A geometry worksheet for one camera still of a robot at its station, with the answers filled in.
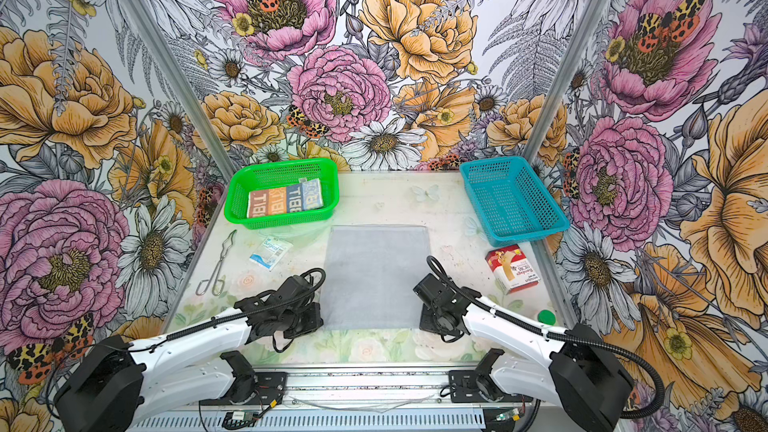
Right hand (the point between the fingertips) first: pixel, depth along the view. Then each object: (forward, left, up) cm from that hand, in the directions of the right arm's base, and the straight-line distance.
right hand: (432, 334), depth 82 cm
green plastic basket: (+55, +64, +7) cm, 84 cm away
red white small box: (+18, -26, +3) cm, 31 cm away
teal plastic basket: (+48, -35, -2) cm, 59 cm away
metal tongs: (+16, +63, +1) cm, 65 cm away
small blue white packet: (+27, +50, 0) cm, 57 cm away
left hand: (+2, +30, 0) cm, 30 cm away
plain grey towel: (+18, +17, 0) cm, 25 cm away
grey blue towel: (+50, +39, +4) cm, 63 cm away
